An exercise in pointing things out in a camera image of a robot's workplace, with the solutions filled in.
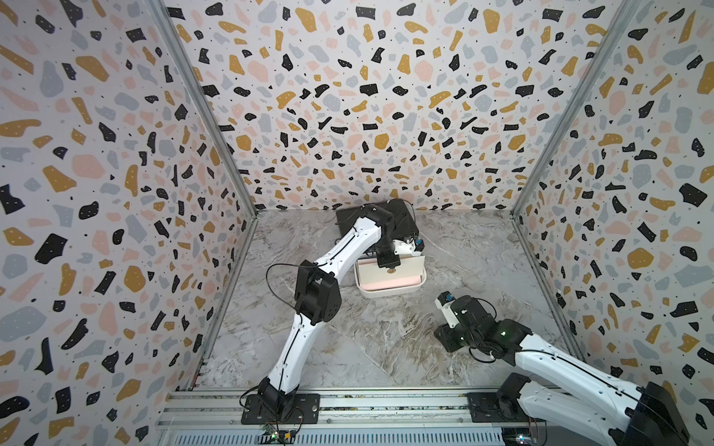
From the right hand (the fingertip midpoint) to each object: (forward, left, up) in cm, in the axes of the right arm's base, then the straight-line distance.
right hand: (437, 333), depth 81 cm
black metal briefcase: (+53, +8, -2) cm, 54 cm away
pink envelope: (+18, +9, -1) cm, 20 cm away
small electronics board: (-25, +45, -7) cm, 52 cm away
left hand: (+21, +12, +6) cm, 25 cm away
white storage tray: (+15, +14, -3) cm, 20 cm away
